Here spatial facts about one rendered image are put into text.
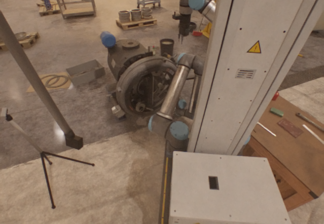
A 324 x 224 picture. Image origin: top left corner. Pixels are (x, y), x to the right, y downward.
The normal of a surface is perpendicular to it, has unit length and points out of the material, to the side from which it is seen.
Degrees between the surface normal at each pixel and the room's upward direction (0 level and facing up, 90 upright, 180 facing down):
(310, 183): 0
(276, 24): 90
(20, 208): 0
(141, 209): 0
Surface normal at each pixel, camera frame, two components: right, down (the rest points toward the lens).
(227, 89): -0.10, 0.68
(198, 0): -0.54, 0.54
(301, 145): 0.00, -0.73
